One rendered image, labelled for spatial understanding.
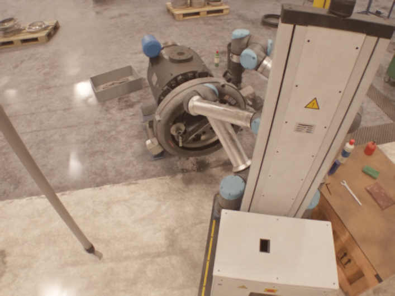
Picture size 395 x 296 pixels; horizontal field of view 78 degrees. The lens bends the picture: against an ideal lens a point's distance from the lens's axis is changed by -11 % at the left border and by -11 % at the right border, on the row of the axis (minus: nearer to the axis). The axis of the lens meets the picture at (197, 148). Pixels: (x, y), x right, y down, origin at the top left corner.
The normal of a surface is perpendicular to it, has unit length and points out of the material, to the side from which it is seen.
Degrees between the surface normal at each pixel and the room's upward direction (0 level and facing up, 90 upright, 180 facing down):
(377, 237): 0
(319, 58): 90
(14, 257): 0
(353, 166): 0
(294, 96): 90
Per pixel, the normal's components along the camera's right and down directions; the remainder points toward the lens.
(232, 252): 0.00, -0.69
